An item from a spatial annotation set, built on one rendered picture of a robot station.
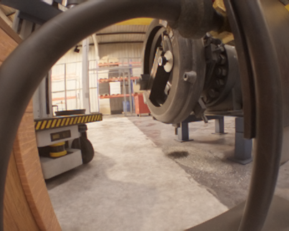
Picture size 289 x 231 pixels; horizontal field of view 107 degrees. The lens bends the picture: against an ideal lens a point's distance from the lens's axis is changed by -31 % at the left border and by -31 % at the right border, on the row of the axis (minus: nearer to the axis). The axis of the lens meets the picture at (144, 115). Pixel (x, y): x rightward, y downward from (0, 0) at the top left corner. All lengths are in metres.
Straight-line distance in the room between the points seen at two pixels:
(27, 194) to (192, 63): 0.72
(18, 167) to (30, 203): 0.07
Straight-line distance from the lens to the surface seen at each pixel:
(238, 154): 0.94
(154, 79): 0.99
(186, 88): 0.72
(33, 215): 0.33
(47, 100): 1.10
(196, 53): 0.72
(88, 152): 0.97
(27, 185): 0.30
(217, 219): 0.49
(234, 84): 1.05
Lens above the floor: 0.33
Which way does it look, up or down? 3 degrees down
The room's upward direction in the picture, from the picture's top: 4 degrees counter-clockwise
